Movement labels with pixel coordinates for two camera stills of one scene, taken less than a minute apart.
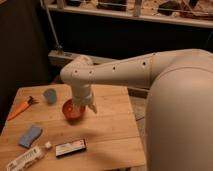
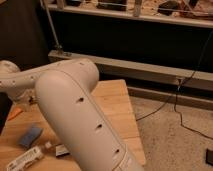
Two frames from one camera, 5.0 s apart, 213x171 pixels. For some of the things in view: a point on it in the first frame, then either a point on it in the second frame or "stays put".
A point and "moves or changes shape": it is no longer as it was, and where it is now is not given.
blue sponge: (32, 134) stays put
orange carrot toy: (23, 106) moves or changes shape
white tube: (28, 157) stays put
